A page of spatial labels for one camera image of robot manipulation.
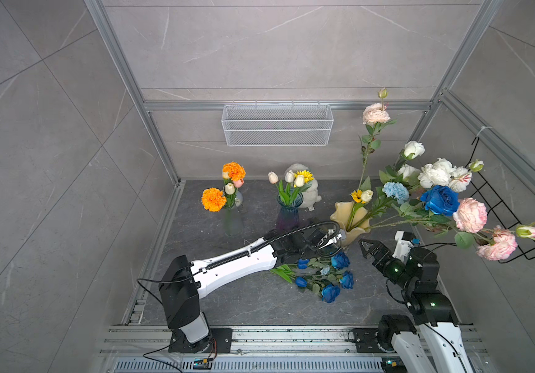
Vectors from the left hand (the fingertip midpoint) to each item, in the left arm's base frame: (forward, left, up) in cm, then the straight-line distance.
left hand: (317, 231), depth 75 cm
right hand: (-5, -16, -3) cm, 17 cm away
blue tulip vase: (-11, +5, -18) cm, 21 cm away
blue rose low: (-11, -11, -17) cm, 23 cm away
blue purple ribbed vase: (+16, +8, -16) cm, 24 cm away
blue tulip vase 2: (-4, +4, -16) cm, 17 cm away
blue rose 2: (-15, -4, -17) cm, 23 cm away
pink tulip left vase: (+15, +26, +8) cm, 31 cm away
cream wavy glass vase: (+8, -16, -7) cm, 19 cm away
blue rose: (-5, -9, -12) cm, 16 cm away
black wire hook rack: (-14, -50, +12) cm, 54 cm away
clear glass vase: (+18, +32, -19) cm, 41 cm away
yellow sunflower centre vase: (+20, +1, +6) cm, 21 cm away
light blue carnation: (-6, -4, -19) cm, 20 cm away
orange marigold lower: (+5, +33, +12) cm, 35 cm away
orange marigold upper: (+16, +26, +14) cm, 34 cm away
